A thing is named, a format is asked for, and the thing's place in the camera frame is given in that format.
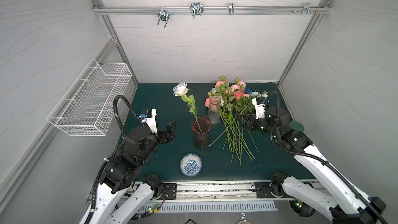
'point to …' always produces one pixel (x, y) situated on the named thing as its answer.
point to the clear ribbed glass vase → (214, 113)
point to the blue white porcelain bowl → (190, 164)
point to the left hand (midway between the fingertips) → (165, 123)
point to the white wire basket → (89, 111)
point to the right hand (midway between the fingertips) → (242, 115)
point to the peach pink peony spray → (207, 100)
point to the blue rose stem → (249, 90)
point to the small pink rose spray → (223, 87)
